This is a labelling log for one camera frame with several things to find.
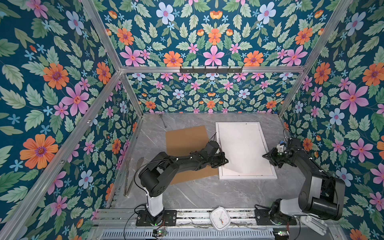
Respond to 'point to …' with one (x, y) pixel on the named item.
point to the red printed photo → (243, 146)
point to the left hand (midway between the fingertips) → (233, 159)
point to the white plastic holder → (319, 227)
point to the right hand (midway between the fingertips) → (265, 155)
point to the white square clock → (220, 218)
